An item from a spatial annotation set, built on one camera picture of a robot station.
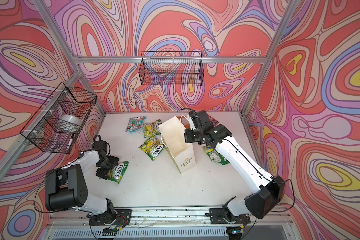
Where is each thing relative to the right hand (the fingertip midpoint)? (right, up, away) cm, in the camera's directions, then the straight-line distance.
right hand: (188, 138), depth 76 cm
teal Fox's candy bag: (-37, +8, +32) cm, 49 cm away
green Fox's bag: (-40, -21, +9) cm, 46 cm away
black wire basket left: (-64, +7, -5) cm, 64 cm away
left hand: (-44, -18, +16) cm, 50 cm away
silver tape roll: (-59, +10, -2) cm, 59 cm away
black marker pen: (-59, -2, -3) cm, 59 cm away
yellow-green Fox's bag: (-25, +4, +29) cm, 39 cm away
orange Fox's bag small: (-2, +9, +1) cm, 9 cm away
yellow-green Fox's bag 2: (-22, -8, +20) cm, 31 cm away
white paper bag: (-9, +2, +9) cm, 12 cm away
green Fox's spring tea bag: (+18, -12, +15) cm, 27 cm away
